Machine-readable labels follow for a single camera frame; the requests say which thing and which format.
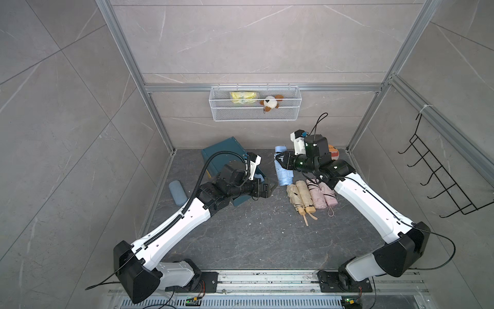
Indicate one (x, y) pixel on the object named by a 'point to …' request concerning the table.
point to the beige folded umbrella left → (296, 200)
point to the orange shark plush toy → (334, 152)
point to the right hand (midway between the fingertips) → (280, 157)
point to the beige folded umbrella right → (305, 197)
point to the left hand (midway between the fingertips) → (270, 180)
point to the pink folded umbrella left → (317, 195)
